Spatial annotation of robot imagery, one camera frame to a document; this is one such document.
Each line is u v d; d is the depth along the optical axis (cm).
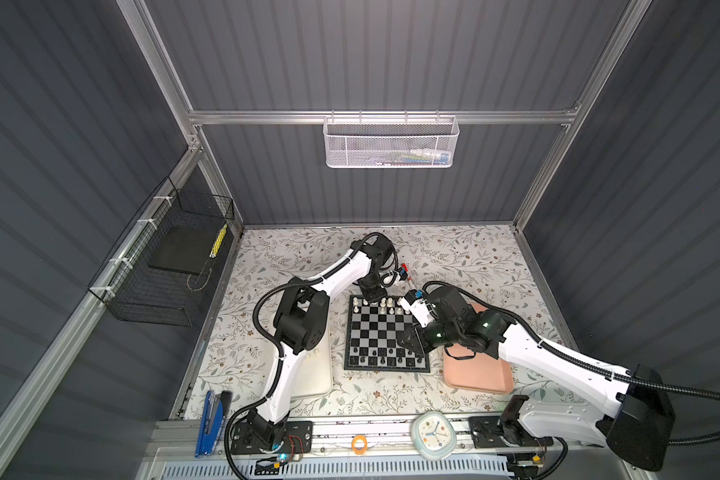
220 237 80
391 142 123
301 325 57
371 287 84
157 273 72
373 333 89
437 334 65
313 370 85
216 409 77
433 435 71
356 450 72
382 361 84
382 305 95
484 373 85
